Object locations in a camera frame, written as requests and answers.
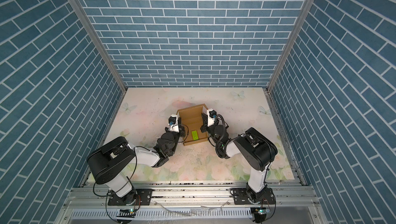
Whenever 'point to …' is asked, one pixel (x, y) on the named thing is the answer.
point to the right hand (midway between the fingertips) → (200, 113)
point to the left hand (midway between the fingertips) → (182, 118)
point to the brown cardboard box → (191, 119)
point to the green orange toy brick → (195, 135)
